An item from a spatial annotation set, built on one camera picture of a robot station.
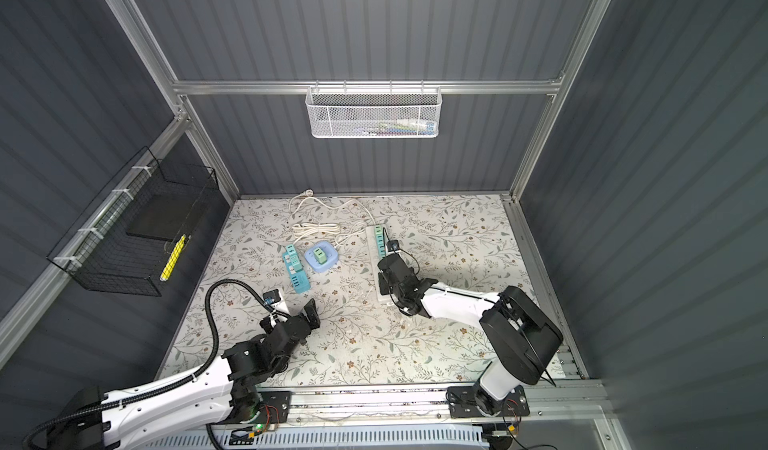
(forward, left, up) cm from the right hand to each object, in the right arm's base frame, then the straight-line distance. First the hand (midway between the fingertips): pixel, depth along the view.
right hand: (390, 273), depth 90 cm
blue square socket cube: (+9, +20, -4) cm, 22 cm away
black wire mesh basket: (-3, +63, +22) cm, 67 cm away
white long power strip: (+6, +6, -5) cm, 10 cm away
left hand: (-12, +24, +2) cm, 27 cm away
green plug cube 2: (+17, +4, 0) cm, 18 cm away
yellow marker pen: (-12, +50, +22) cm, 56 cm away
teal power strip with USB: (0, +30, -4) cm, 30 cm away
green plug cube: (+6, +23, 0) cm, 24 cm away
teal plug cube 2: (+8, +3, -1) cm, 9 cm away
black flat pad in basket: (+2, +55, +25) cm, 61 cm away
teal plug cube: (+12, +4, 0) cm, 13 cm away
